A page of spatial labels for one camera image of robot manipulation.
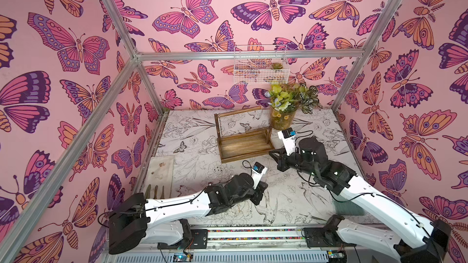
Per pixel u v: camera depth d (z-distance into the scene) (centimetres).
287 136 61
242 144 105
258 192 65
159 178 91
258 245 73
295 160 60
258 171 65
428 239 38
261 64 95
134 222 40
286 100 100
